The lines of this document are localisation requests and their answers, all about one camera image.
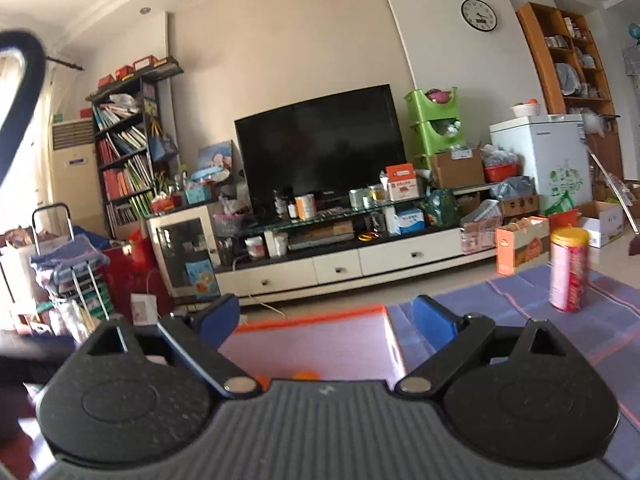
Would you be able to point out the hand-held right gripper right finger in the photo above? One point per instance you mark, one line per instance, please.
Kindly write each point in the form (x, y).
(435, 317)

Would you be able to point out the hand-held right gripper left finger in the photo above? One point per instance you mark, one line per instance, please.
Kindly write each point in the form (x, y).
(217, 317)

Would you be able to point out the orange fruit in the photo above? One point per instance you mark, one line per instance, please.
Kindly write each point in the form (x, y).
(305, 375)

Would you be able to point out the white TV cabinet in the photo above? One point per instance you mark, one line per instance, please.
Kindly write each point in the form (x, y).
(400, 255)

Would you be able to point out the white paper bag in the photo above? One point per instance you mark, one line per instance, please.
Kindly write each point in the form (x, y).
(144, 310)

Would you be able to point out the pink patterned box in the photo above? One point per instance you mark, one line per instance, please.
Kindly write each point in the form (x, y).
(477, 237)

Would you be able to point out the pink plastic basket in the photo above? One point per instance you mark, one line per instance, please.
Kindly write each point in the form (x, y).
(227, 225)

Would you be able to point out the red paper bag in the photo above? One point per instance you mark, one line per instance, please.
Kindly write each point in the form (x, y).
(130, 270)

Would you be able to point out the blue white carton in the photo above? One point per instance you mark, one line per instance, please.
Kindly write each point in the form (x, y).
(410, 221)

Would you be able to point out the green snack bag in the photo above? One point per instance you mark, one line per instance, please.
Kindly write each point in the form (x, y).
(440, 207)

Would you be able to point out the orange gift box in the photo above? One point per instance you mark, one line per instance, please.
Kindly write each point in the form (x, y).
(522, 250)

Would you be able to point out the orange white carton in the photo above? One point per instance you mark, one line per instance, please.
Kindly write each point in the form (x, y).
(402, 187)

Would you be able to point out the red can yellow lid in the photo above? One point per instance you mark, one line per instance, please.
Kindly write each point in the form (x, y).
(567, 275)

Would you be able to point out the orange canister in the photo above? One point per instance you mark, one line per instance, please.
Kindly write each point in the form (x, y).
(305, 207)

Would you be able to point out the brown fruit carton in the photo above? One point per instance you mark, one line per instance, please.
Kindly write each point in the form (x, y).
(520, 205)

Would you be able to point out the brown cardboard box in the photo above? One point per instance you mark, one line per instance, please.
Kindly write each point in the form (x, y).
(457, 170)

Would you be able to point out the shopping trolley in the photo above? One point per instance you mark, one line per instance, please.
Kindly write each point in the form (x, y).
(70, 265)

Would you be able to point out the red plastic basin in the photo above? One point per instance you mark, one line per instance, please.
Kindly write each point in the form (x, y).
(500, 174)

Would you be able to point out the children picture board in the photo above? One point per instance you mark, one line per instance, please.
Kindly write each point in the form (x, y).
(215, 157)

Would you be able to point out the dark bookshelf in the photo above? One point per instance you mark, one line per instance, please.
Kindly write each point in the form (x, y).
(125, 170)

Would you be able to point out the blue gift bag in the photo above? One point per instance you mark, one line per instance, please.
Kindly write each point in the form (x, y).
(162, 147)

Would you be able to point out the blue plaid tablecloth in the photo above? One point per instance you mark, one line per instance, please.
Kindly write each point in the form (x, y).
(615, 320)

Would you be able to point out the green plastic stacking bins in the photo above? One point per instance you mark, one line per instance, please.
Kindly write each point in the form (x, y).
(425, 130)

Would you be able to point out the white chest freezer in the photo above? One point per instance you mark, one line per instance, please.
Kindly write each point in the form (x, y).
(540, 150)

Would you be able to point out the beige standing air conditioner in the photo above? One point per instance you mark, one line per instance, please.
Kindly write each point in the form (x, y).
(75, 180)

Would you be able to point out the black television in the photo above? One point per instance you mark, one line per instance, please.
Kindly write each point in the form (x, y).
(320, 145)

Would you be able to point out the broom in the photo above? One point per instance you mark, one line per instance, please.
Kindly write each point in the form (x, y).
(612, 185)

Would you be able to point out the white bowl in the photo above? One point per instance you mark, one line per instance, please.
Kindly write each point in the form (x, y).
(524, 110)

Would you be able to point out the wooden display shelf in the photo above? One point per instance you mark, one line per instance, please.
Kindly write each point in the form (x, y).
(537, 40)

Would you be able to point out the small globe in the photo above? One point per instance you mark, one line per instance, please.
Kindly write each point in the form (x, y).
(635, 32)

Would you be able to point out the round wall clock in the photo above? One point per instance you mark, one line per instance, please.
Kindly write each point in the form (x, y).
(479, 15)

